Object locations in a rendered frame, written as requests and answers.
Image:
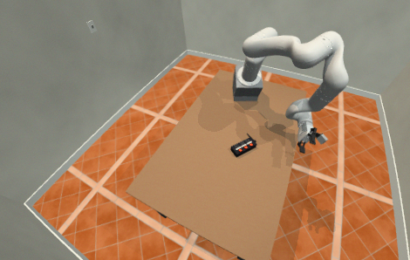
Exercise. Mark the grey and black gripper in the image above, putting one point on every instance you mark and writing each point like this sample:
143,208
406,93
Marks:
303,132

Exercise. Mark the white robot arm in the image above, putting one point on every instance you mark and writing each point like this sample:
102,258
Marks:
328,46

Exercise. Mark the black power strip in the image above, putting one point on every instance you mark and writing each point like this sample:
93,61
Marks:
243,147

